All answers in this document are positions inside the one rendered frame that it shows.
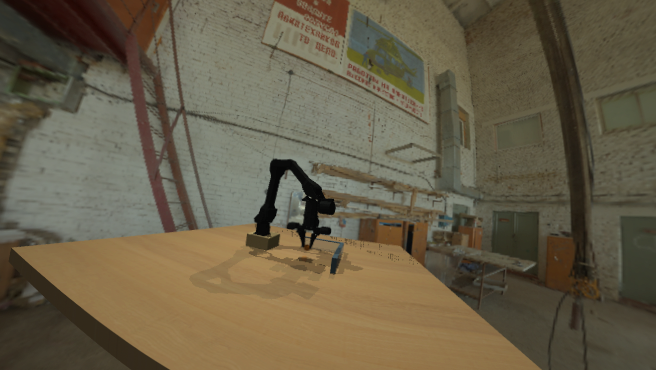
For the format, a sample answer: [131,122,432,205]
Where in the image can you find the blue l-shaped low wall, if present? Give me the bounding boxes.
[315,238,344,274]

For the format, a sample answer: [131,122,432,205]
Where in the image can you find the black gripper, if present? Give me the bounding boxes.
[287,212,331,248]

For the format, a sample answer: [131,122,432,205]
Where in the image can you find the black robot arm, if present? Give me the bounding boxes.
[253,158,336,236]

